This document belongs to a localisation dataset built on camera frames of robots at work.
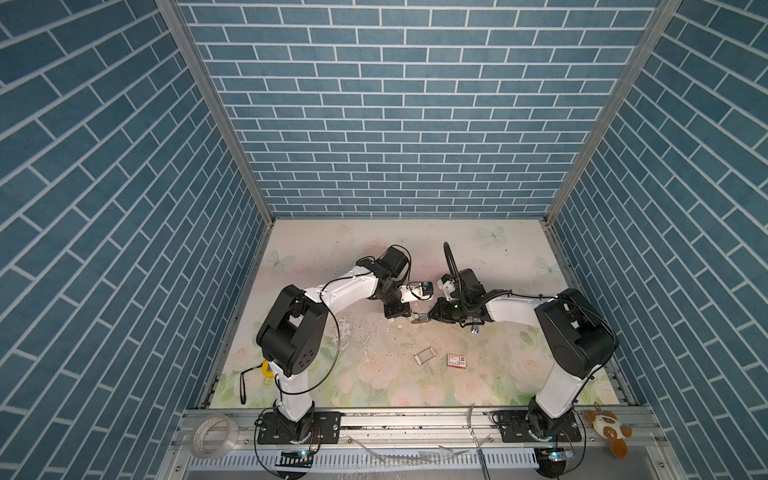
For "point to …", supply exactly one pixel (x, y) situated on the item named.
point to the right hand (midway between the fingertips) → (427, 312)
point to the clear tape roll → (197, 437)
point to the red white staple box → (457, 361)
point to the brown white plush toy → (605, 424)
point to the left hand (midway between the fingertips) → (407, 307)
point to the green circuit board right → (551, 461)
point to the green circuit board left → (296, 458)
